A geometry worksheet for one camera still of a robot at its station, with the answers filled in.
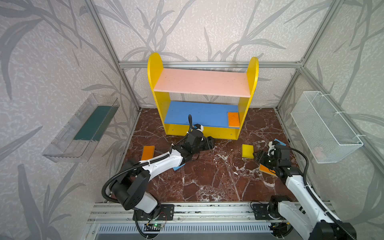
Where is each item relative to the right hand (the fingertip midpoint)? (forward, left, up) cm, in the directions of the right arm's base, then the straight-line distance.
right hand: (257, 150), depth 86 cm
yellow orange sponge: (+19, +12, +6) cm, 23 cm away
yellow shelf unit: (+48, +20, -5) cm, 52 cm away
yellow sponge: (+4, +3, -9) cm, 10 cm away
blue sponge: (-7, +47, -8) cm, 48 cm away
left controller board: (-36, +56, -10) cm, 68 cm away
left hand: (+5, +25, +7) cm, 26 cm away
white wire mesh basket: (-6, -22, +25) cm, 34 cm away
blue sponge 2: (+11, -21, -9) cm, 25 cm away
